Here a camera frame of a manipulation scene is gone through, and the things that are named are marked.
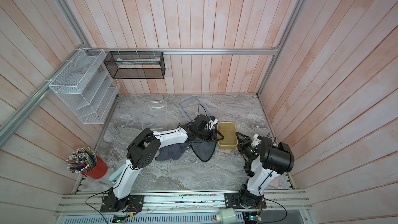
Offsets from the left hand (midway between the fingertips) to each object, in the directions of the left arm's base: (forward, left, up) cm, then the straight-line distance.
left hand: (221, 140), depth 89 cm
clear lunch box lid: (+30, +17, -6) cm, 35 cm away
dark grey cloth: (-6, +27, -4) cm, 28 cm away
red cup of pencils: (-17, +66, +11) cm, 69 cm away
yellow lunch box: (+11, -6, -6) cm, 14 cm away
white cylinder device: (-36, +1, +2) cm, 37 cm away
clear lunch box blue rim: (+22, +45, -7) cm, 50 cm away
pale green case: (-20, +57, -2) cm, 60 cm away
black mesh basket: (+48, +57, +18) cm, 77 cm away
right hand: (+3, -9, +1) cm, 9 cm away
